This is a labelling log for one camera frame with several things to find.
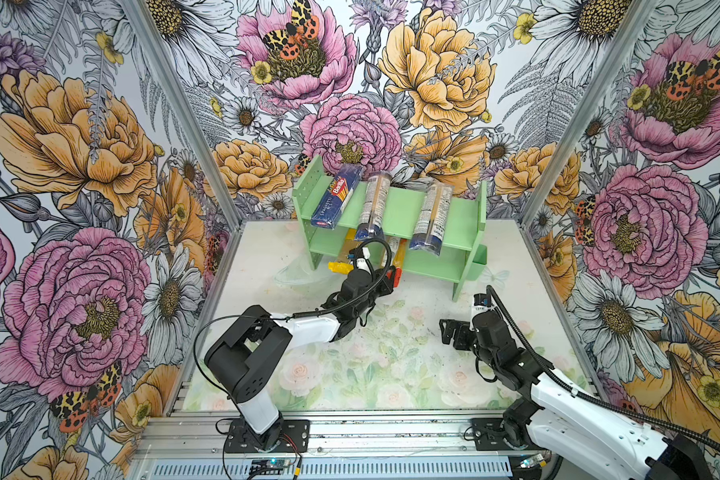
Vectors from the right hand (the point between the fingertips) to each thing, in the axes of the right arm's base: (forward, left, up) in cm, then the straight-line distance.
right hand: (455, 333), depth 84 cm
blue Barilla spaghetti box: (+30, +32, +24) cm, 50 cm away
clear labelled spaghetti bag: (+16, +8, +22) cm, 29 cm away
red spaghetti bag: (+18, +15, +9) cm, 25 cm away
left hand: (+15, +16, +8) cm, 23 cm away
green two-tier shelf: (+15, -2, +14) cm, 20 cm away
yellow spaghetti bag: (+17, +30, +9) cm, 36 cm away
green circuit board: (-28, +48, -8) cm, 56 cm away
